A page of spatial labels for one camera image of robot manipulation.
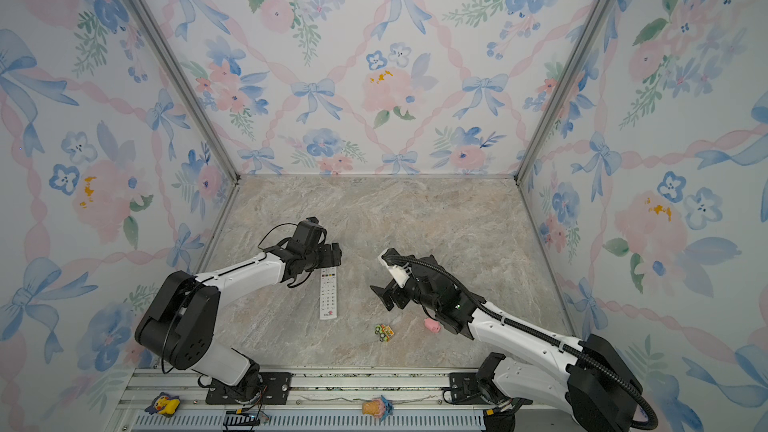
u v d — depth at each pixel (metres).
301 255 0.71
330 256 0.84
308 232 0.72
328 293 0.88
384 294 0.69
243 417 0.73
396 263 0.65
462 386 0.74
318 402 0.73
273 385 0.75
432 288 0.60
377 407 0.69
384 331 0.81
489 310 0.53
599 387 0.40
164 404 0.70
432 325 0.82
